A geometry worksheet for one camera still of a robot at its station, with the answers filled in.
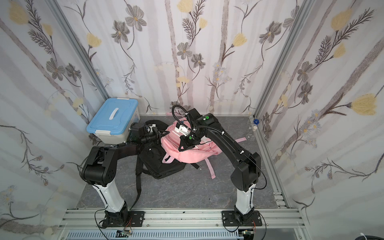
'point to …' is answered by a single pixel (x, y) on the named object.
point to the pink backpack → (171, 154)
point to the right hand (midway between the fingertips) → (182, 147)
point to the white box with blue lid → (111, 123)
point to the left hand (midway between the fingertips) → (170, 130)
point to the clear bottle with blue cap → (251, 135)
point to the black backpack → (150, 161)
